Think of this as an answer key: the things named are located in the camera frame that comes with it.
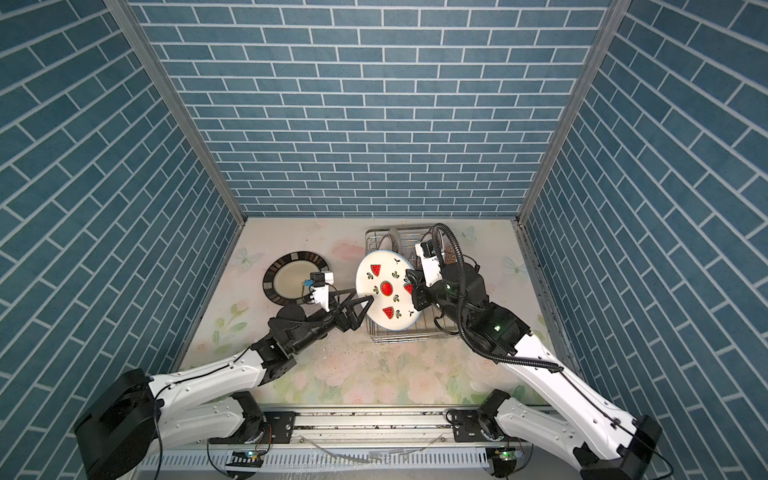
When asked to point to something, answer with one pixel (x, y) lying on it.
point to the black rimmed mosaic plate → (285, 276)
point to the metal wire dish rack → (403, 239)
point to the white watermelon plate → (381, 275)
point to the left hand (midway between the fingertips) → (366, 299)
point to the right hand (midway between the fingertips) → (405, 267)
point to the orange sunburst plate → (386, 243)
